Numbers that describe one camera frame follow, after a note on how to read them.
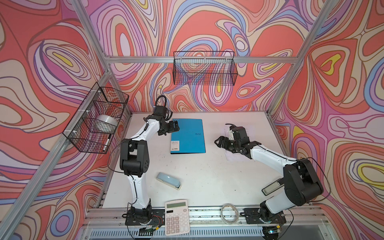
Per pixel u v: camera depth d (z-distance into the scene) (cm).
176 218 72
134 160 53
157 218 73
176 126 89
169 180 82
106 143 72
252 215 73
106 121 73
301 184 44
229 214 76
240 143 69
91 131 74
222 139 81
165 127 84
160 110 78
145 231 72
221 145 82
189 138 104
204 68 96
